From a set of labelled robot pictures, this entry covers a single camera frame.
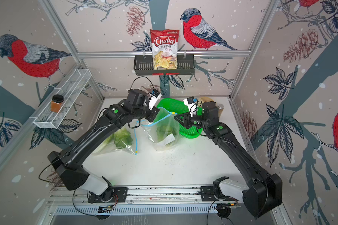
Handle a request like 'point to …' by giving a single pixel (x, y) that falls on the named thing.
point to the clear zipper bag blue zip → (130, 149)
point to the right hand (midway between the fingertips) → (175, 116)
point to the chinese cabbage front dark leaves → (122, 138)
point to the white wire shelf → (69, 88)
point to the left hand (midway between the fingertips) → (160, 107)
